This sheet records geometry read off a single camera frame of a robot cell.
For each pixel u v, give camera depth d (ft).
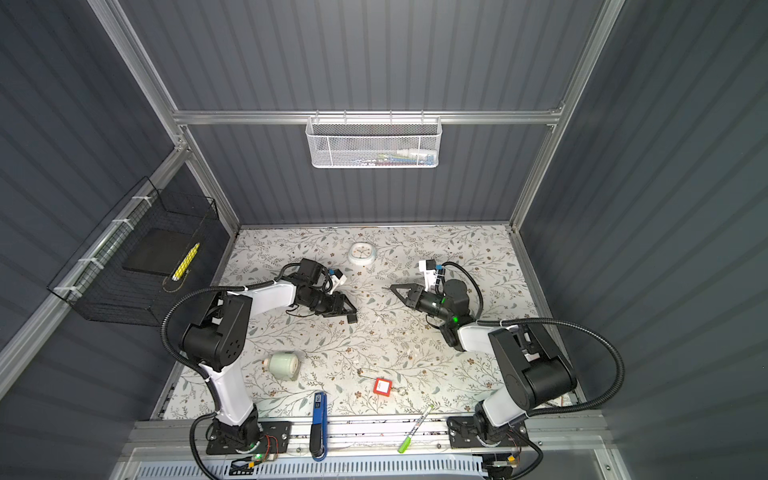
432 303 2.48
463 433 2.42
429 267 2.63
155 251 2.46
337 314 2.80
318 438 2.38
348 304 2.94
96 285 2.09
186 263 2.42
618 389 1.39
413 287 2.58
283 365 2.54
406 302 2.49
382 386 2.64
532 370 1.51
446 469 2.32
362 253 3.56
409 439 2.41
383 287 3.41
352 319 3.07
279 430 2.47
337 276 2.99
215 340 1.66
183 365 1.63
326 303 2.77
